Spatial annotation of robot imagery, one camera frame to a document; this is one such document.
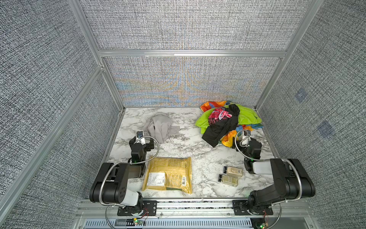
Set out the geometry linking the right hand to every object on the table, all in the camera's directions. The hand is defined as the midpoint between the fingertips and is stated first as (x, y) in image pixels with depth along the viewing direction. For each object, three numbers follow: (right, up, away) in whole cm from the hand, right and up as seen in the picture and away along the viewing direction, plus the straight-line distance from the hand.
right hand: (241, 137), depth 93 cm
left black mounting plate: (-56, -35, -19) cm, 68 cm away
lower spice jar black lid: (-12, -22, -15) cm, 29 cm away
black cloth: (-18, +2, +1) cm, 18 cm away
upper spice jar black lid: (-8, -19, -11) cm, 23 cm away
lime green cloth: (+8, +14, +9) cm, 18 cm away
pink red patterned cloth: (-14, +15, +4) cm, 21 cm away
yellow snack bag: (-44, -18, -15) cm, 50 cm away
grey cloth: (-54, +7, +2) cm, 54 cm away
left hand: (-65, +1, -3) cm, 65 cm away
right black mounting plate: (-9, -33, -21) cm, 40 cm away
